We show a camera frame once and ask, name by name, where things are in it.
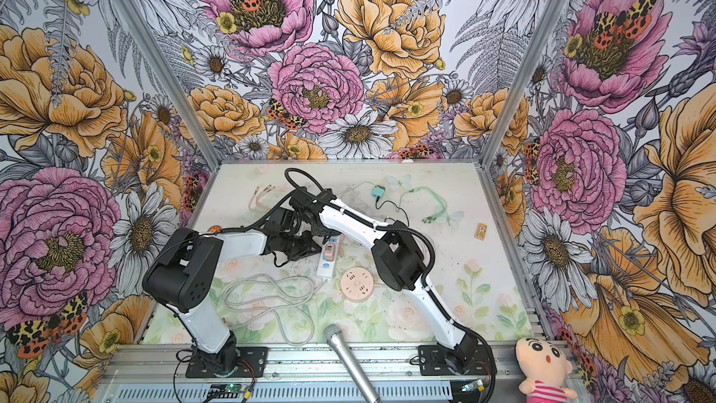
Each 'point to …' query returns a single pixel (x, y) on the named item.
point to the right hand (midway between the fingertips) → (334, 236)
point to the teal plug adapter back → (378, 191)
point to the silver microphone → (334, 333)
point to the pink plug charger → (329, 252)
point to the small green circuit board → (233, 387)
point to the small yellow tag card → (480, 231)
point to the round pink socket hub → (357, 284)
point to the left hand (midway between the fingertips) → (320, 255)
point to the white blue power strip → (326, 269)
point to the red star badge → (214, 229)
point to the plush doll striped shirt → (543, 366)
